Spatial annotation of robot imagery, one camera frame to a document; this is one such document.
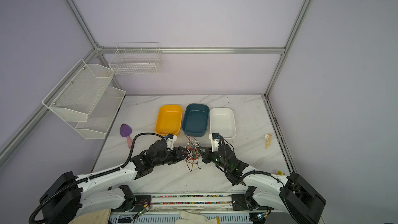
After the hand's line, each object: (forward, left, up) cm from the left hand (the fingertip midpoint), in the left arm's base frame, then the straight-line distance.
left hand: (189, 154), depth 78 cm
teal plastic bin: (+29, -2, -10) cm, 31 cm away
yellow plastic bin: (+30, +17, -11) cm, 36 cm away
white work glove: (-26, 0, -12) cm, 28 cm away
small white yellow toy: (+16, -48, -9) cm, 52 cm away
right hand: (+2, -4, +2) cm, 5 cm away
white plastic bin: (+31, -21, -13) cm, 40 cm away
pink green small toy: (-7, -47, -7) cm, 49 cm away
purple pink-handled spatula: (+22, +45, -13) cm, 51 cm away
